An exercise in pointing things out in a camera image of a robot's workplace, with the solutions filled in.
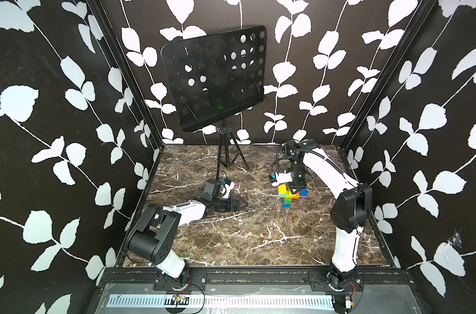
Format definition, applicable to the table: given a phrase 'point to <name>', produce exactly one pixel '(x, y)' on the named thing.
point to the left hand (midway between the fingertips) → (242, 202)
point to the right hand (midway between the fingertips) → (292, 183)
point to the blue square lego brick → (286, 205)
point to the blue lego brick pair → (303, 193)
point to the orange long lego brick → (297, 195)
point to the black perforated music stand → (214, 76)
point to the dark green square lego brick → (288, 201)
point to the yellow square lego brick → (282, 189)
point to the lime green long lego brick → (288, 195)
